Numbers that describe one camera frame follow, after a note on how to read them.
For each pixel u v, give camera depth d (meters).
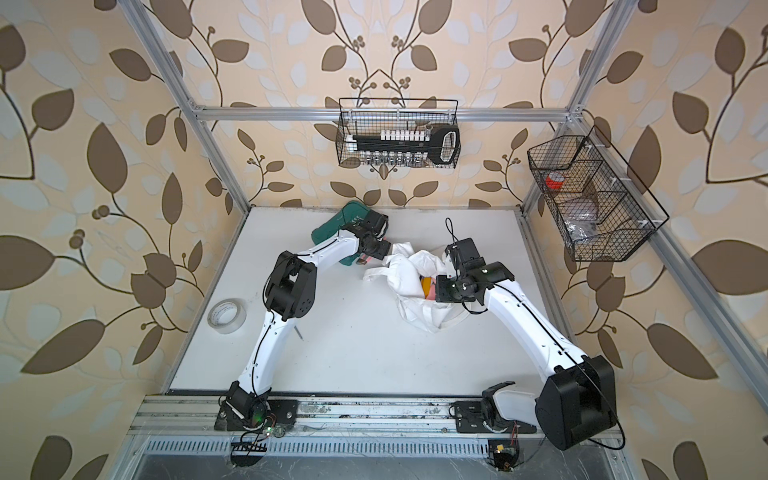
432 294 0.93
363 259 1.05
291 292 0.63
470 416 0.72
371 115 0.91
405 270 0.89
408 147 0.85
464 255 0.63
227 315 0.93
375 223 0.87
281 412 0.75
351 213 1.22
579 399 0.39
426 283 0.96
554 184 0.88
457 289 0.68
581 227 0.71
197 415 0.75
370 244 0.83
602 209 0.73
